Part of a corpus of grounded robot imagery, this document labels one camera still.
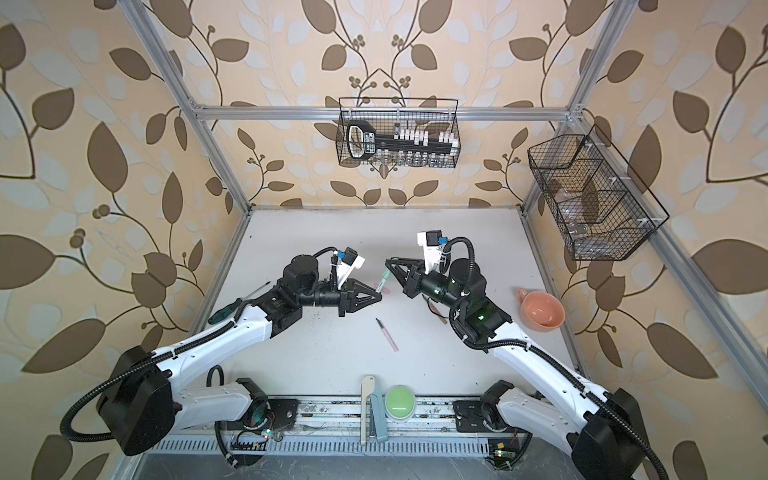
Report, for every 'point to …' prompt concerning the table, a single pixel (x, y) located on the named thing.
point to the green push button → (399, 403)
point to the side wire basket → (603, 209)
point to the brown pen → (432, 307)
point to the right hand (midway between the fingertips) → (388, 268)
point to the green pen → (385, 276)
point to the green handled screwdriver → (225, 312)
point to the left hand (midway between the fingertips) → (379, 292)
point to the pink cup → (540, 311)
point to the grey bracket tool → (377, 407)
